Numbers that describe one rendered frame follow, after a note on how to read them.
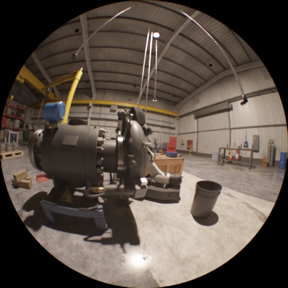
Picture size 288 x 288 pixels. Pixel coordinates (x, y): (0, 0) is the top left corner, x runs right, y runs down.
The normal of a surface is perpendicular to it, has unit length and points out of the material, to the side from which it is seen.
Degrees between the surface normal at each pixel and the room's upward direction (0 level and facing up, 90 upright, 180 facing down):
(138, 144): 68
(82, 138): 57
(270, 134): 90
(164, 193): 90
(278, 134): 90
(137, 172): 98
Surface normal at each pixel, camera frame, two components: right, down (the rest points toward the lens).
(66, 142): 0.38, -0.44
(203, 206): -0.62, 0.00
